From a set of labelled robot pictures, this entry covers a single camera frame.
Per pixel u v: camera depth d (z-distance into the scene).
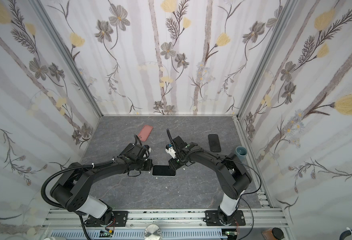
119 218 0.74
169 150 0.82
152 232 0.58
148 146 0.86
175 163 0.78
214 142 1.08
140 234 0.70
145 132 1.11
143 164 0.79
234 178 0.47
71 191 0.44
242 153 0.96
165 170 0.90
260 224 0.74
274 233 0.62
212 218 0.73
